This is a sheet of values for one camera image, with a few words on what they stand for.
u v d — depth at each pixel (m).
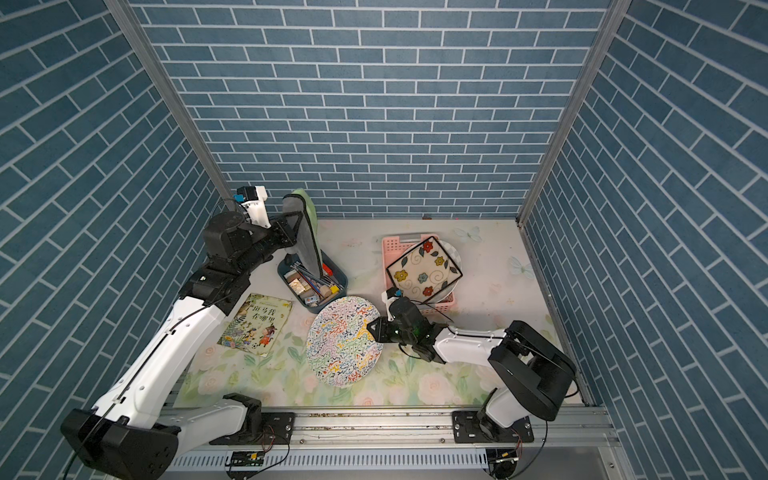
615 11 0.70
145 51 0.76
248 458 0.72
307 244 0.69
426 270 1.00
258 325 0.91
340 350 0.84
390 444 0.73
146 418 0.40
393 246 1.08
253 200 0.59
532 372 0.44
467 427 0.73
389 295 0.80
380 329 0.75
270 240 0.60
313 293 0.96
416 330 0.67
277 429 0.73
